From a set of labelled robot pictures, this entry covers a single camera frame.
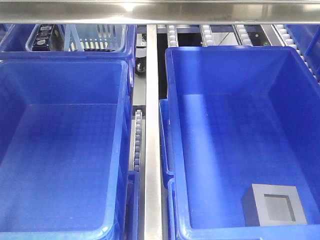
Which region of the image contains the grey block with square hole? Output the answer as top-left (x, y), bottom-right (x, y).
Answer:
top-left (241, 183), bottom-right (308, 227)

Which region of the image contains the blue plastic bin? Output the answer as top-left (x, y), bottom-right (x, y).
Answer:
top-left (284, 23), bottom-right (320, 82)
top-left (126, 170), bottom-right (141, 240)
top-left (158, 98), bottom-right (175, 177)

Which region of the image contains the large empty blue bin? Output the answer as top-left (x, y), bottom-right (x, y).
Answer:
top-left (0, 58), bottom-right (135, 240)

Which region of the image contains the blue bin holding clear basket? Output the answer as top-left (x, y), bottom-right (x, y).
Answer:
top-left (0, 23), bottom-right (138, 62)

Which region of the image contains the steel rack with white rollers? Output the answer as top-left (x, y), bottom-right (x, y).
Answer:
top-left (0, 0), bottom-right (320, 240)

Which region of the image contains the black castor wheel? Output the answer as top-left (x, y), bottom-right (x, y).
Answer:
top-left (134, 61), bottom-right (146, 75)

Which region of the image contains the translucent plastic basket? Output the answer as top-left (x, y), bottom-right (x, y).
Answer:
top-left (24, 23), bottom-right (128, 53)

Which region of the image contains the black box with labels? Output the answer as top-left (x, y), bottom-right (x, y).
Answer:
top-left (31, 23), bottom-right (62, 52)

